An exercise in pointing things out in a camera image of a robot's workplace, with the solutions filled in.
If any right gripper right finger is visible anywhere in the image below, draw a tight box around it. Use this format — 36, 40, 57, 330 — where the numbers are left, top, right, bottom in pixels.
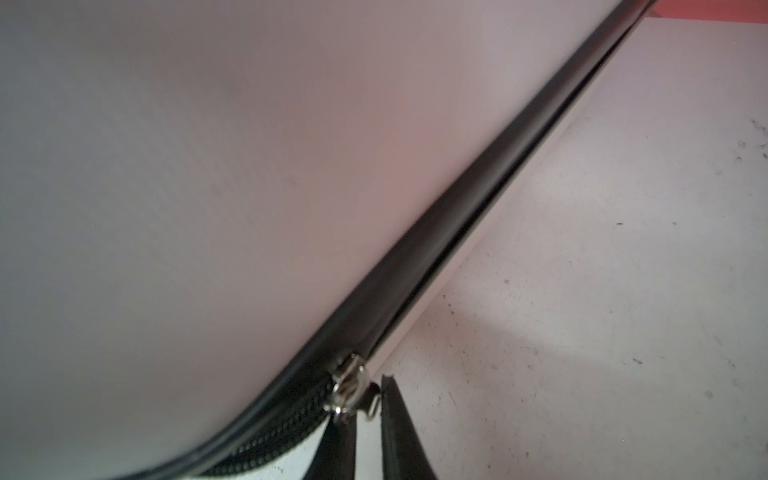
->
381, 375, 437, 480

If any black suitcase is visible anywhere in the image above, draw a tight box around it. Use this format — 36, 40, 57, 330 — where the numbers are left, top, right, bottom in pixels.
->
1, 1, 650, 479

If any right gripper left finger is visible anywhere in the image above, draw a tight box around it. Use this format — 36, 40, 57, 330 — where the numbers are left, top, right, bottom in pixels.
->
303, 413, 357, 480

